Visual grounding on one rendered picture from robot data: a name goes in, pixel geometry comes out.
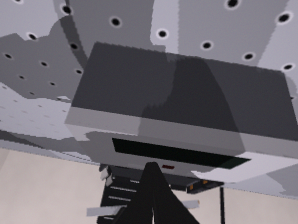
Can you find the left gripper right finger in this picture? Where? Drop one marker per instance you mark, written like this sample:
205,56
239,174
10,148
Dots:
167,208

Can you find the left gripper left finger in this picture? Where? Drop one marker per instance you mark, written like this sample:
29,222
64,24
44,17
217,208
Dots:
140,208

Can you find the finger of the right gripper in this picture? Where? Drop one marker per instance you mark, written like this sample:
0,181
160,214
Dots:
117,215

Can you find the white gel cassette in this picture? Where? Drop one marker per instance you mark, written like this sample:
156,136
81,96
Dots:
113,210

